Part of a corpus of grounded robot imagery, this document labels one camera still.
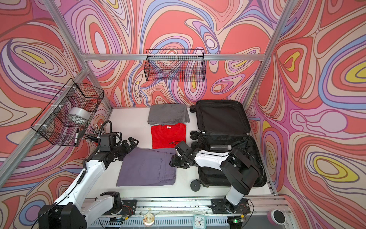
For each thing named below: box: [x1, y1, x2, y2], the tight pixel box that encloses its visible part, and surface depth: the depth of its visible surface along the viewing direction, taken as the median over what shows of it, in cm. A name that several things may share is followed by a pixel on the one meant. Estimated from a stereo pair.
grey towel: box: [147, 103, 191, 125], surface depth 114 cm
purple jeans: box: [116, 146, 177, 187], surface depth 86 cm
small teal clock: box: [193, 214, 207, 229], surface depth 69 cm
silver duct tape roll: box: [68, 107, 92, 120], surface depth 76 cm
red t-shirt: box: [151, 123, 187, 149], surface depth 105 cm
